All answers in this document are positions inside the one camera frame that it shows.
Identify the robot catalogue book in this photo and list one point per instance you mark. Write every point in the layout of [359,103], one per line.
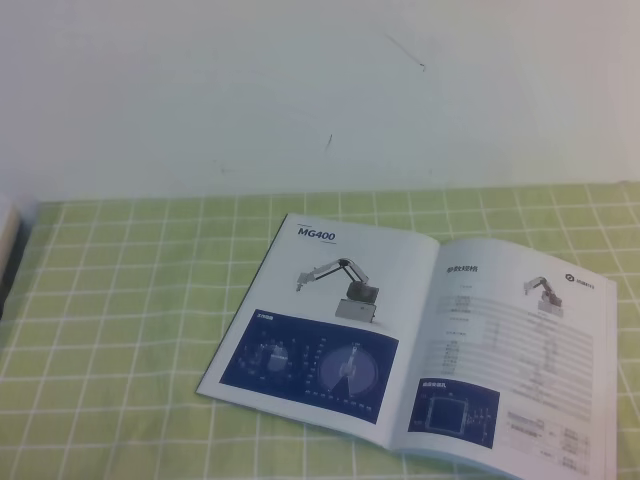
[478,350]

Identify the green checked tablecloth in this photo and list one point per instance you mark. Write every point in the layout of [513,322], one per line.
[118,305]

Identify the white object at left edge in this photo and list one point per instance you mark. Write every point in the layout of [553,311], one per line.
[10,221]

